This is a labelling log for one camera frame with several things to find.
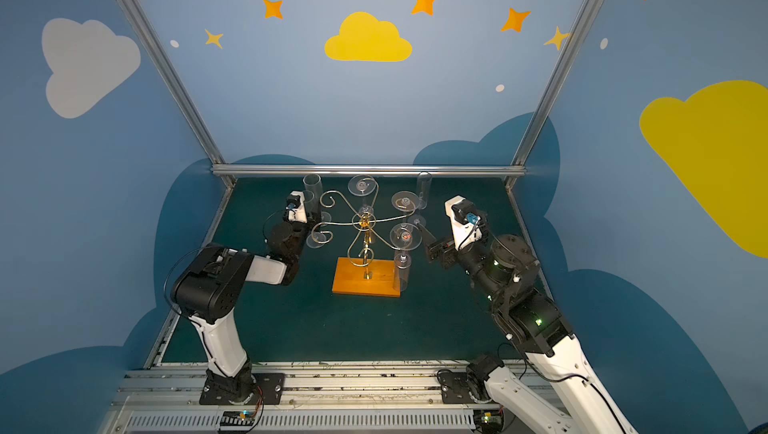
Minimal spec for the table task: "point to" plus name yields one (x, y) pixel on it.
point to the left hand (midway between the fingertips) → (308, 197)
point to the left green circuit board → (237, 418)
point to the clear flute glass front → (424, 185)
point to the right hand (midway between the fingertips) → (445, 211)
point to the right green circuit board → (488, 421)
